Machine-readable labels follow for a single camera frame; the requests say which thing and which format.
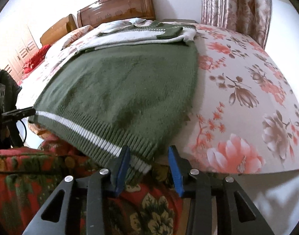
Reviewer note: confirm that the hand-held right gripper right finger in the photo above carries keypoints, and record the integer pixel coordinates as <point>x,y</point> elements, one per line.
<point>175,171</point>

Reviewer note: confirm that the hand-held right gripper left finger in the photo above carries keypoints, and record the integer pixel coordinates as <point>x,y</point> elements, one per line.
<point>121,169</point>

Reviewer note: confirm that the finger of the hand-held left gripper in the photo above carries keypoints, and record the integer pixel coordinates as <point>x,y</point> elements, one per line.
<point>19,112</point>

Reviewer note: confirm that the green knit sweater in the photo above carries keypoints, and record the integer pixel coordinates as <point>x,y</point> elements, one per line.
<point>115,90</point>

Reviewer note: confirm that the wooden wardrobe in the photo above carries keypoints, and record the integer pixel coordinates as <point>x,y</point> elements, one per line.
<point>22,53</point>

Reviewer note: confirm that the red green floral blanket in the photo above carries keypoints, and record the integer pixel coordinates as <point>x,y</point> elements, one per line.
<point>54,176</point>

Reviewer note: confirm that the small plain wooden headboard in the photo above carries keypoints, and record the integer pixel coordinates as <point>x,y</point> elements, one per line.
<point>56,30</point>

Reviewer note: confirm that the orange white floral pillow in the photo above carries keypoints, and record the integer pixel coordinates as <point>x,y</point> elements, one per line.
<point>78,33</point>

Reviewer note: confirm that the bed with floral sheet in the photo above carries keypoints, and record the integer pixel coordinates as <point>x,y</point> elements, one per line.
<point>237,90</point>

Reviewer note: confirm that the light blue floral pillow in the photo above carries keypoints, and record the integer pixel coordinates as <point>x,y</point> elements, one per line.
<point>122,23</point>

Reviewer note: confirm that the large carved wooden headboard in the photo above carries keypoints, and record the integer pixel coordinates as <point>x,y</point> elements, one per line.
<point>117,7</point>

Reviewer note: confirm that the pink floral curtain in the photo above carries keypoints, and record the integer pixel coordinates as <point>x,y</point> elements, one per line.
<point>237,7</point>

